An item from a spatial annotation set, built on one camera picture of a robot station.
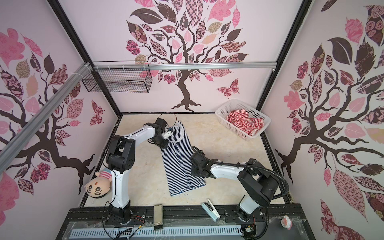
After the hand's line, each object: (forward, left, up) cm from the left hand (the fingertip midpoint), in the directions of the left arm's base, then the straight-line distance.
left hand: (163, 146), depth 100 cm
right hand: (-17, -21, 0) cm, 27 cm away
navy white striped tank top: (-16, -12, +1) cm, 20 cm away
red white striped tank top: (+15, -63, +4) cm, 65 cm away
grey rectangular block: (-42, -4, +3) cm, 43 cm away
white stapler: (-39, -30, +2) cm, 49 cm away
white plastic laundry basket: (+29, -45, +7) cm, 54 cm away
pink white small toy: (-45, -64, +6) cm, 79 cm away
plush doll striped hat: (-29, +29, +7) cm, 42 cm away
